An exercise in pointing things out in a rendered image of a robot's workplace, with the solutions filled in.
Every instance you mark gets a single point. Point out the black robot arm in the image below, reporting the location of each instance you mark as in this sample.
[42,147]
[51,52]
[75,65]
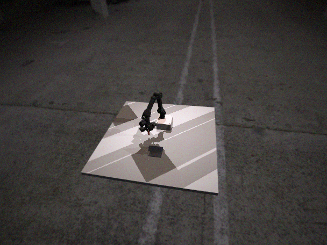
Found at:
[147,113]

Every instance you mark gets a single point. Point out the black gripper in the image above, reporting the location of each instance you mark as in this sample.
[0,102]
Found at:
[142,129]

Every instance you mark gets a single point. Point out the grey metal panel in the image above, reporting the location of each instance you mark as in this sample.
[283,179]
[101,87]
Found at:
[155,151]

